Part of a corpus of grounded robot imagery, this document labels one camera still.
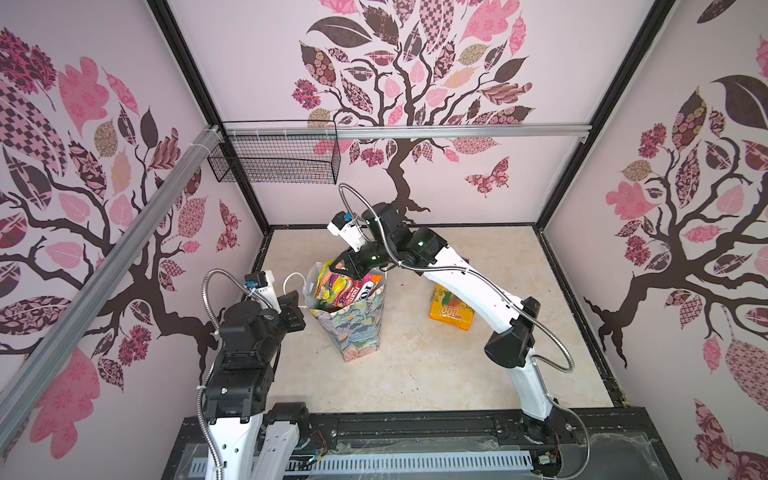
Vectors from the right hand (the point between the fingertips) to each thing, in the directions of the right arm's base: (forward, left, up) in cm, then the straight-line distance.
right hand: (332, 262), depth 69 cm
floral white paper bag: (-9, -4, -17) cm, 19 cm away
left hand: (-7, +8, -4) cm, 11 cm away
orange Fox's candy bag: (-4, -1, -5) cm, 7 cm away
